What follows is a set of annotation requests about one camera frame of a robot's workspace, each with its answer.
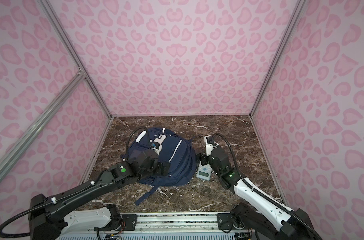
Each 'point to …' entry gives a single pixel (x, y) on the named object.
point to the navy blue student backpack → (176, 149)
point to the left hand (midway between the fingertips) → (164, 161)
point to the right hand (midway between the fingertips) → (201, 146)
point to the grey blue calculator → (204, 171)
